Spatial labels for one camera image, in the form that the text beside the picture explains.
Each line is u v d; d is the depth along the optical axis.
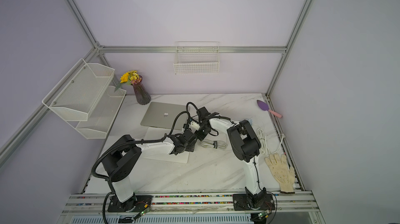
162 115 1.08
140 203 0.73
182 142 0.70
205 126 0.75
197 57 0.95
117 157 0.49
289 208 0.74
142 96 1.08
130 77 0.98
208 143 0.92
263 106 1.15
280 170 0.84
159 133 0.99
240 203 0.73
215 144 0.92
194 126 0.88
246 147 0.54
